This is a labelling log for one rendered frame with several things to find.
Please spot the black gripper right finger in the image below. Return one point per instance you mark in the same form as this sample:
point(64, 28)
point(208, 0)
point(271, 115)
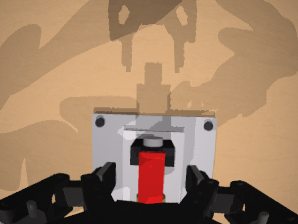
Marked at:
point(194, 207)

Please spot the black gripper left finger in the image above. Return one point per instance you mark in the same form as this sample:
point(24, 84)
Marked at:
point(29, 205)

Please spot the grey metal mounting plate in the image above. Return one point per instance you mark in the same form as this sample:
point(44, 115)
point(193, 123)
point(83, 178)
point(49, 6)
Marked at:
point(107, 141)

